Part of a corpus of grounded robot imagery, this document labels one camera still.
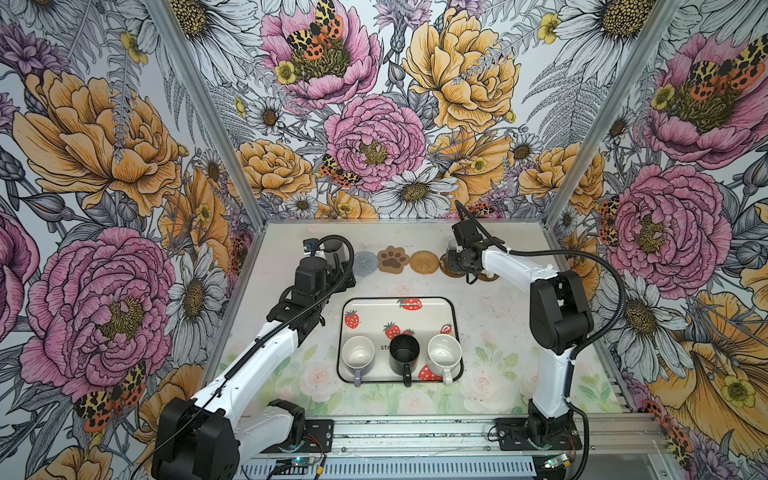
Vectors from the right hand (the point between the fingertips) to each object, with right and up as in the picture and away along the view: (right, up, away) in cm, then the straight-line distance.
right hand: (458, 270), depth 99 cm
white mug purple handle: (-31, -22, -14) cm, 41 cm away
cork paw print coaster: (-22, +3, +11) cm, 24 cm away
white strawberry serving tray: (-25, -15, -5) cm, 29 cm away
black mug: (-18, -23, -13) cm, 32 cm away
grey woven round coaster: (-31, +2, +9) cm, 33 cm away
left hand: (-37, 0, -16) cm, 40 cm away
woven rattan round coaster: (-10, +2, +10) cm, 14 cm away
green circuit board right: (+17, -43, -27) cm, 54 cm away
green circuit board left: (-42, -42, -28) cm, 66 cm away
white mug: (-7, -23, -12) cm, 26 cm away
